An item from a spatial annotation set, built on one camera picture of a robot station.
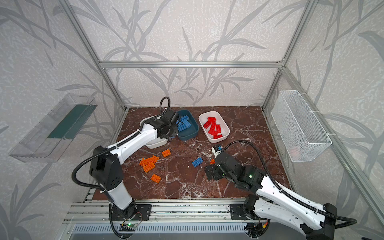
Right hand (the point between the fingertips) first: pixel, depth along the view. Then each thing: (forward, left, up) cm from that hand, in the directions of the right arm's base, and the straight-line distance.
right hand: (211, 161), depth 74 cm
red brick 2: (+39, -2, -15) cm, 42 cm away
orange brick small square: (+12, +28, -15) cm, 34 cm away
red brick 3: (+29, -3, -17) cm, 34 cm away
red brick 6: (+35, +1, -15) cm, 39 cm away
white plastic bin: (+30, -11, -14) cm, 35 cm away
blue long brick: (+36, +16, -15) cm, 42 cm away
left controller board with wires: (-26, +41, -18) cm, 52 cm away
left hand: (+22, +20, -1) cm, 30 cm away
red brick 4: (+32, -7, -16) cm, 37 cm away
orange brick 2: (+7, -1, -16) cm, 17 cm away
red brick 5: (+34, -3, -16) cm, 38 cm away
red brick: (+24, -6, -15) cm, 29 cm away
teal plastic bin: (+28, +14, -16) cm, 35 cm away
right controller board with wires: (-27, -21, -19) cm, 39 cm away
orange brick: (-3, +31, -16) cm, 35 cm away
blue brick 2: (+7, +8, -17) cm, 20 cm away
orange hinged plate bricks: (+5, +37, -15) cm, 40 cm away
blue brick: (+15, +16, +12) cm, 25 cm away
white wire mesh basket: (+4, -37, +18) cm, 42 cm away
